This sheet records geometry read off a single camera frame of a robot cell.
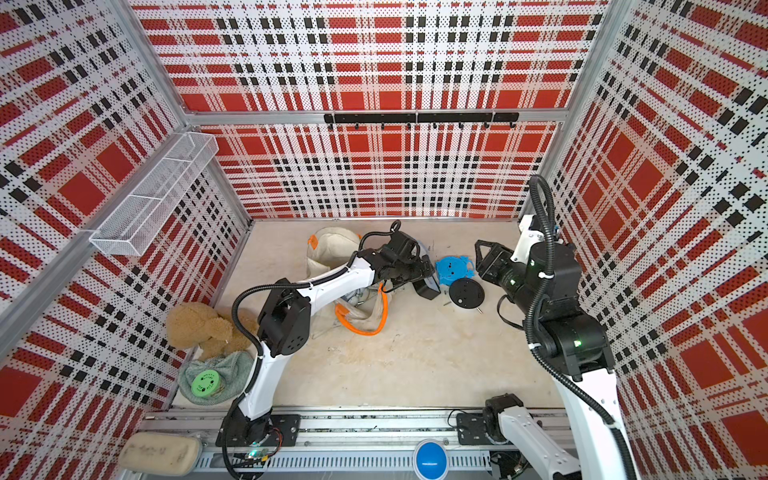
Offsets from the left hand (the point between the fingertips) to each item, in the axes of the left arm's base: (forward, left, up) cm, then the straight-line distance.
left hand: (427, 271), depth 92 cm
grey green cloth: (-27, +55, -8) cm, 62 cm away
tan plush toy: (-21, +59, +8) cm, 63 cm away
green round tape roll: (-31, +59, -5) cm, 67 cm away
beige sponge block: (-47, +64, -5) cm, 79 cm away
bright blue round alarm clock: (+7, -10, -9) cm, 15 cm away
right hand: (-14, -10, +29) cm, 34 cm away
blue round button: (-48, +1, -7) cm, 48 cm away
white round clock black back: (-4, -13, -8) cm, 15 cm away
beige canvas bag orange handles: (-13, +19, -1) cm, 23 cm away
